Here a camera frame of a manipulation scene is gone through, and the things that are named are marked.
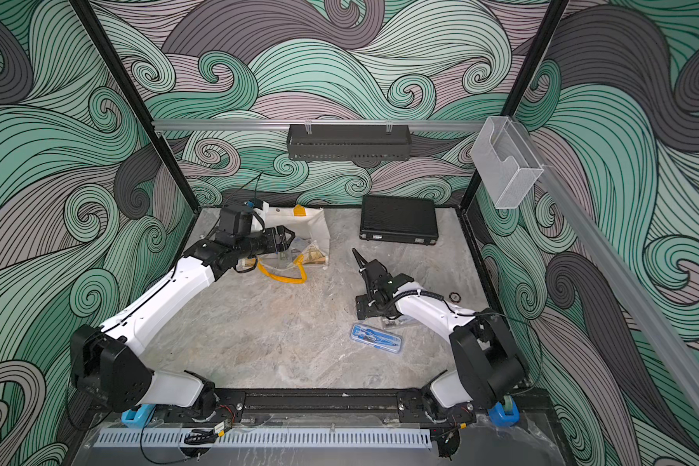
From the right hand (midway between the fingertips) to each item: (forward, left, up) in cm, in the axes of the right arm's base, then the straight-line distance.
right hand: (372, 310), depth 87 cm
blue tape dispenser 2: (-28, +59, +2) cm, 65 cm away
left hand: (+14, +25, +22) cm, 36 cm away
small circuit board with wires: (-29, +39, -1) cm, 49 cm away
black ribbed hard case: (+44, -16, -7) cm, 48 cm away
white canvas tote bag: (+16, +19, +14) cm, 28 cm away
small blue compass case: (-8, -1, -2) cm, 8 cm away
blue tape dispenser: (-27, -30, +1) cm, 41 cm away
